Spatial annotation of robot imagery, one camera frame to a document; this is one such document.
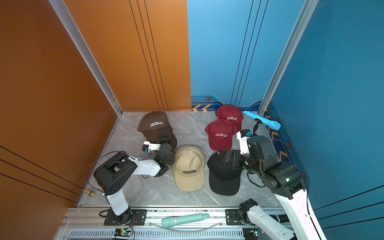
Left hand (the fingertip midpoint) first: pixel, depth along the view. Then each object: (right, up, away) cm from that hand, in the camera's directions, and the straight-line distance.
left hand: (163, 129), depth 86 cm
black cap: (+34, -29, -2) cm, 45 cm away
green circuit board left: (-16, -49, -15) cm, 54 cm away
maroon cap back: (+45, +11, +25) cm, 53 cm away
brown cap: (-7, +8, +6) cm, 12 cm away
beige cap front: (+15, -19, -5) cm, 25 cm away
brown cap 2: (-8, -1, +1) cm, 8 cm away
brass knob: (-38, -34, -6) cm, 52 cm away
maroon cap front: (+35, -2, +11) cm, 37 cm away
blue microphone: (+61, +3, -5) cm, 62 cm away
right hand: (+33, -10, -24) cm, 42 cm away
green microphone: (+6, -43, -17) cm, 47 cm away
